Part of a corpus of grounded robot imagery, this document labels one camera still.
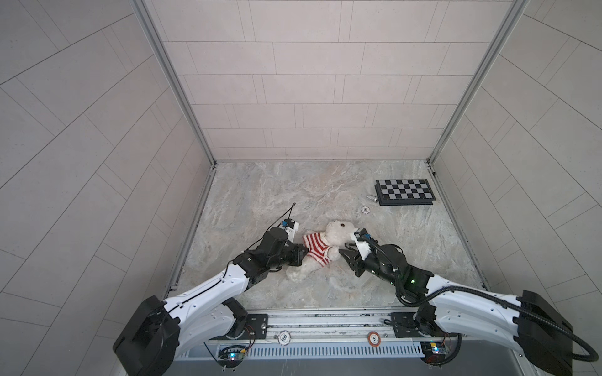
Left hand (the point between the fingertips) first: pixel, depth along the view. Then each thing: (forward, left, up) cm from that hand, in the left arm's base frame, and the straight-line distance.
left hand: (314, 251), depth 79 cm
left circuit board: (-28, +24, -6) cm, 37 cm away
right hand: (-1, -9, +2) cm, 9 cm away
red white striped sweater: (+1, -1, 0) cm, 1 cm away
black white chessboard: (+29, -40, -6) cm, 50 cm away
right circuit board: (-27, -35, -8) cm, 45 cm away
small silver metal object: (+27, -25, -8) cm, 38 cm away
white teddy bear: (+6, -8, 0) cm, 10 cm away
